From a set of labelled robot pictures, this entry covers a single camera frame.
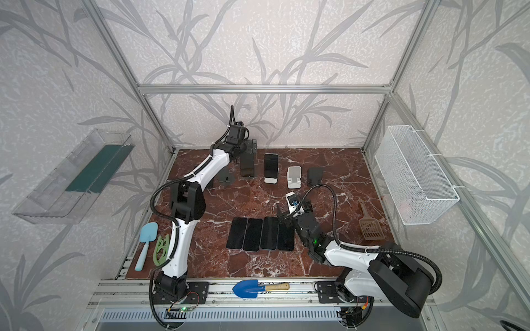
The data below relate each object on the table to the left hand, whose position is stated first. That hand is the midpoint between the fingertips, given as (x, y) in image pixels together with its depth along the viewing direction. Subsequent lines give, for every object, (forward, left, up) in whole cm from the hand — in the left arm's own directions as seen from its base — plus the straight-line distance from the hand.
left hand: (248, 143), depth 102 cm
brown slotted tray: (-37, -57, -15) cm, 69 cm away
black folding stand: (-12, -34, -10) cm, 37 cm away
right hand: (-31, -20, -1) cm, 37 cm away
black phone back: (-2, +2, -14) cm, 15 cm away
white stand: (-13, -11, -14) cm, 22 cm away
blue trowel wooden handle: (-61, -5, -17) cm, 63 cm away
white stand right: (-13, -23, -11) cm, 29 cm away
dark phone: (-42, -19, -15) cm, 48 cm away
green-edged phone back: (-11, -12, -5) cm, 17 cm away
